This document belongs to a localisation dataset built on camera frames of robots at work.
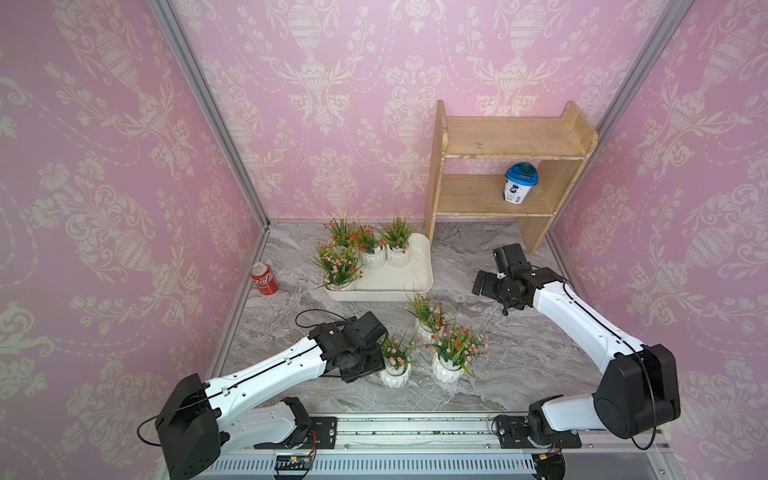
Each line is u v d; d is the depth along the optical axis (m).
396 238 0.99
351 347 0.56
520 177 0.91
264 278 0.93
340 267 0.87
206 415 0.40
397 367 0.72
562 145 0.81
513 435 0.73
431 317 0.85
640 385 0.41
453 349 0.73
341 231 1.01
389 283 1.05
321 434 0.74
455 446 0.73
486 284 0.79
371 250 1.03
